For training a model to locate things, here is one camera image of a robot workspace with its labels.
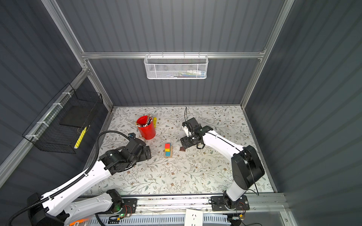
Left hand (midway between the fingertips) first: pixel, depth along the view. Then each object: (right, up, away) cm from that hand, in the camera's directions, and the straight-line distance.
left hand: (144, 152), depth 77 cm
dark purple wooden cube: (+21, -2, +17) cm, 27 cm away
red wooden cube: (+11, +1, +15) cm, 18 cm away
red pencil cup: (-2, +15, +11) cm, 18 cm away
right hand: (+25, +4, +11) cm, 28 cm away
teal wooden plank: (+12, -4, +12) cm, 18 cm away
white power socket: (+27, -30, -9) cm, 41 cm away
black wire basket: (-42, +14, -5) cm, 45 cm away
